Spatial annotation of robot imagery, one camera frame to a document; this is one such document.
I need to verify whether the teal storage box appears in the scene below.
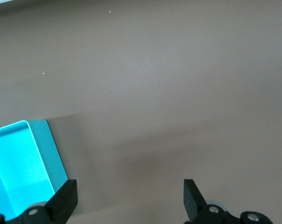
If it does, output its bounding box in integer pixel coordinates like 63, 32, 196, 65
0, 119, 70, 221

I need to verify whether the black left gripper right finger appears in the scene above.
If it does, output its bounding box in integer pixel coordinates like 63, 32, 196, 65
183, 178, 273, 224

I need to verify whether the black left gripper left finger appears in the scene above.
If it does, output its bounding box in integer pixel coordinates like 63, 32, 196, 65
0, 178, 78, 224

